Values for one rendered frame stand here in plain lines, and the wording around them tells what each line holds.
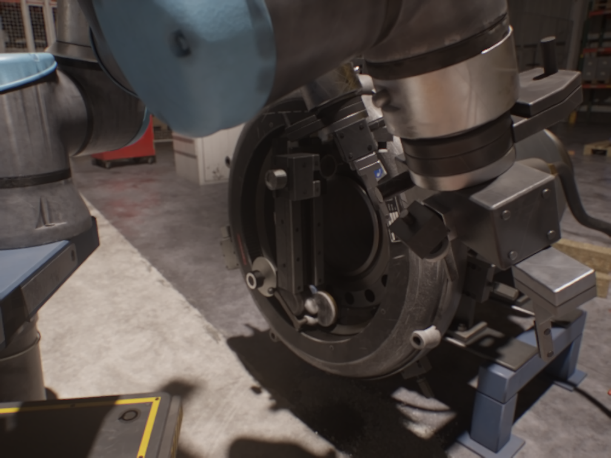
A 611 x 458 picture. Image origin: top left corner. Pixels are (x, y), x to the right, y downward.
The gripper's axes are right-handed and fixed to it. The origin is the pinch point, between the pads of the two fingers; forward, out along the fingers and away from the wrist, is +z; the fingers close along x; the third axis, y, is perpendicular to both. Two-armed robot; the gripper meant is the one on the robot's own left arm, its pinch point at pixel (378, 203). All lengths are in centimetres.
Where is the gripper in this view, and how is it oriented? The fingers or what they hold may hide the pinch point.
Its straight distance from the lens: 73.6
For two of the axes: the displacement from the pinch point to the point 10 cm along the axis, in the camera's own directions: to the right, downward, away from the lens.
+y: 9.2, -3.9, -1.0
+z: 4.0, 9.1, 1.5
